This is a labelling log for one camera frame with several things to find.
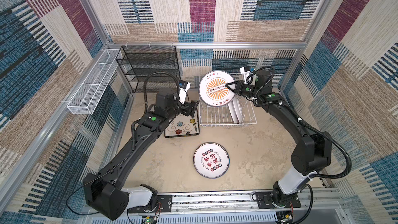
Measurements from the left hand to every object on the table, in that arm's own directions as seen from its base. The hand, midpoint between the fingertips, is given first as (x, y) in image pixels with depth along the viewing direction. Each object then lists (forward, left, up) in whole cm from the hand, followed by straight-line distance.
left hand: (192, 98), depth 74 cm
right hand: (+9, -18, -2) cm, 20 cm away
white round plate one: (-18, -9, -31) cm, 37 cm away
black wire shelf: (+41, +39, -8) cm, 57 cm away
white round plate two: (+8, -10, -3) cm, 13 cm away
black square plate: (+3, +7, -28) cm, 29 cm away
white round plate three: (+4, -22, -16) cm, 28 cm away
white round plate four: (+8, -24, -16) cm, 30 cm away
